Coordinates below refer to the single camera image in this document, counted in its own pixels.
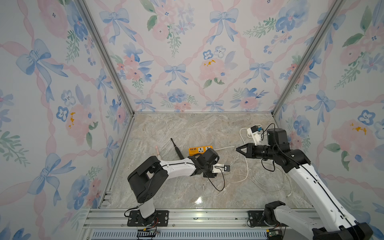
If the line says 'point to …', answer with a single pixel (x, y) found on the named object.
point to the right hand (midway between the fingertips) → (238, 148)
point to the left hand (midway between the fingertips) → (217, 165)
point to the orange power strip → (193, 151)
